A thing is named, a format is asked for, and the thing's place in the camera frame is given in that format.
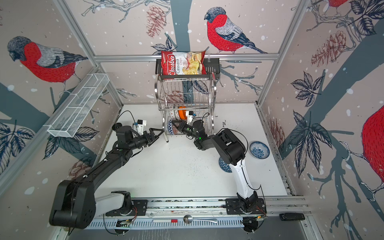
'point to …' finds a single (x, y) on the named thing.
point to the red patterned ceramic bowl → (172, 129)
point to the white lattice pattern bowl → (176, 114)
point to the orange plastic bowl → (182, 113)
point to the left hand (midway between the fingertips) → (160, 134)
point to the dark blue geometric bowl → (224, 166)
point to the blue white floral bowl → (259, 150)
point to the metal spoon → (188, 219)
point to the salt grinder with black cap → (116, 126)
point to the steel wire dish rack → (186, 99)
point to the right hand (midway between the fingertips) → (169, 126)
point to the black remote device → (292, 216)
